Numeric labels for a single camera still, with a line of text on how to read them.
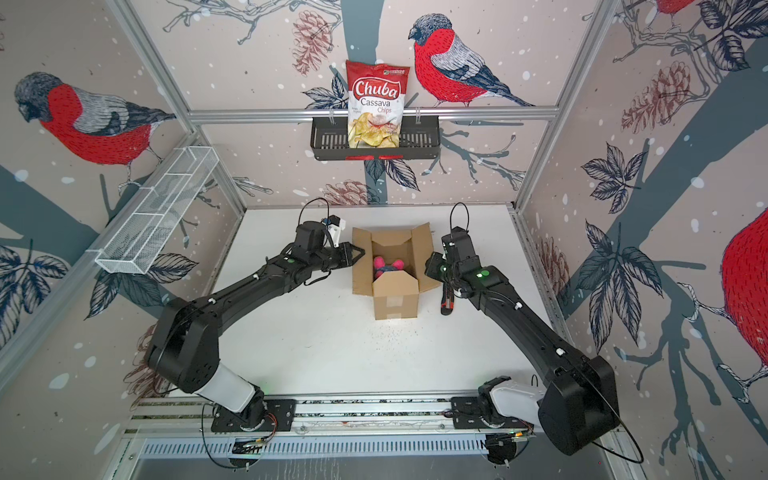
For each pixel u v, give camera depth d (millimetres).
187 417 756
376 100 835
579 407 388
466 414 732
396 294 794
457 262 604
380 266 938
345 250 760
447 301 943
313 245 687
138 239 723
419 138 949
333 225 790
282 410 746
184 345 440
